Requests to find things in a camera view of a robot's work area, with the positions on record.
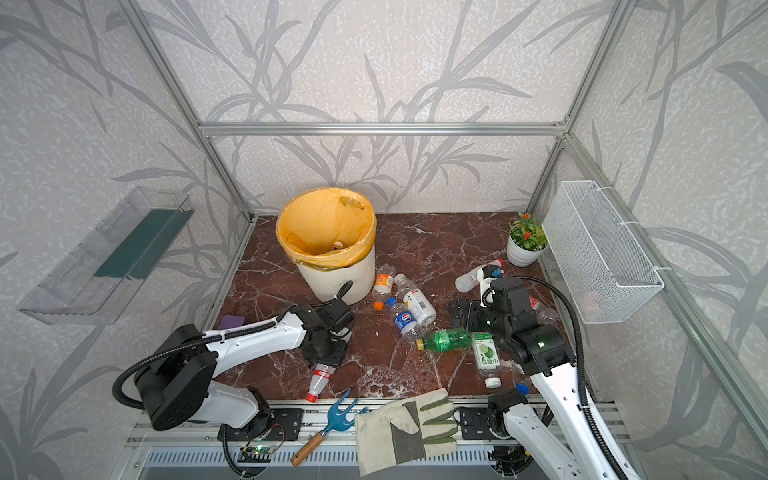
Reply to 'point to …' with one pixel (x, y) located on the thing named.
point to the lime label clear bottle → (486, 358)
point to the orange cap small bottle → (383, 287)
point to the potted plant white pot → (527, 240)
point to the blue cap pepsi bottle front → (522, 379)
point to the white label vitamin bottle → (415, 301)
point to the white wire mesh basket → (599, 268)
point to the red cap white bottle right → (470, 279)
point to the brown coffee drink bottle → (337, 245)
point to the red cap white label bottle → (320, 379)
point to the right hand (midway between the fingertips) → (463, 303)
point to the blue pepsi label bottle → (405, 321)
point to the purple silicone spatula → (229, 321)
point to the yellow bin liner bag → (327, 228)
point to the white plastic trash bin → (326, 284)
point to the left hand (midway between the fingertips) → (337, 361)
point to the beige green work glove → (406, 432)
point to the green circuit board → (256, 453)
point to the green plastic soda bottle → (447, 340)
